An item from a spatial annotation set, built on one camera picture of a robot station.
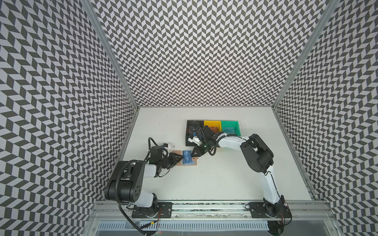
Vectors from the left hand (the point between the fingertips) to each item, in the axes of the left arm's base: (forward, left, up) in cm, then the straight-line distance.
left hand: (182, 158), depth 90 cm
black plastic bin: (+23, -6, +1) cm, 24 cm away
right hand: (+1, -7, -1) cm, 7 cm away
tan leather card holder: (-1, -8, 0) cm, 8 cm away
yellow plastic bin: (+22, -23, +6) cm, 32 cm away
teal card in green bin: (+21, -33, 0) cm, 39 cm away
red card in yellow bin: (+21, -22, +1) cm, 30 cm away
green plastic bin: (+22, -30, +6) cm, 38 cm away
